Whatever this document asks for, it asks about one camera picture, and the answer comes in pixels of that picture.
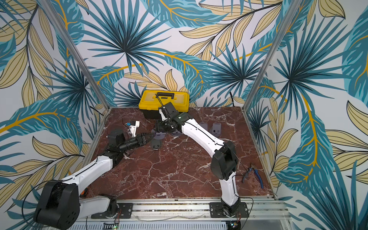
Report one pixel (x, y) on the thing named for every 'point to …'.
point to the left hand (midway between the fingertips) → (153, 137)
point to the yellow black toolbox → (150, 102)
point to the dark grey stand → (156, 141)
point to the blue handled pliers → (249, 170)
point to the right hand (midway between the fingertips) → (158, 127)
